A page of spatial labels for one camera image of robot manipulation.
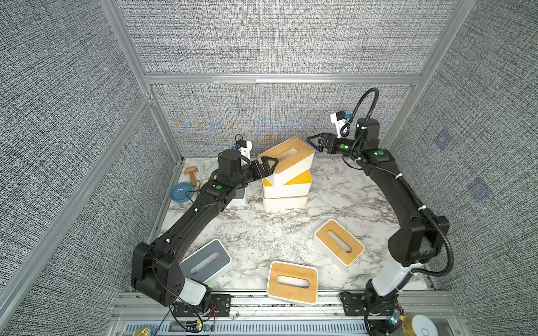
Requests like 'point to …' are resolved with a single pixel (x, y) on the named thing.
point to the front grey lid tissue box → (206, 262)
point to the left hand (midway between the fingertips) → (274, 161)
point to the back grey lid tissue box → (239, 198)
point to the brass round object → (143, 331)
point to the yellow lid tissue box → (297, 187)
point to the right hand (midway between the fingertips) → (315, 133)
